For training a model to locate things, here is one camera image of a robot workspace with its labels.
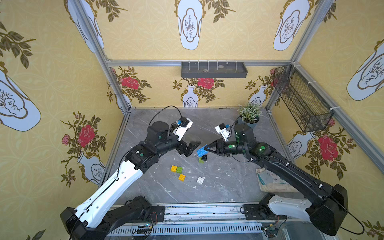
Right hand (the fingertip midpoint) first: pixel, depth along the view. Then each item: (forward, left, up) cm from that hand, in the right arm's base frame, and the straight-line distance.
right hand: (206, 152), depth 68 cm
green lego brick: (+6, +2, -22) cm, 23 cm away
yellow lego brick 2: (-4, +12, -23) cm, 26 cm away
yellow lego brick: (+1, +18, -23) cm, 29 cm away
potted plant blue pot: (+33, -28, -9) cm, 45 cm away
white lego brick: (-5, +2, -23) cm, 24 cm away
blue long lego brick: (+1, +2, 0) cm, 2 cm away
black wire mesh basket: (+29, -58, 0) cm, 65 cm away
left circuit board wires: (-28, +27, -25) cm, 47 cm away
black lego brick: (+7, 0, -19) cm, 21 cm away
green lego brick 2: (+1, +15, -23) cm, 28 cm away
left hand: (+5, +5, +6) cm, 9 cm away
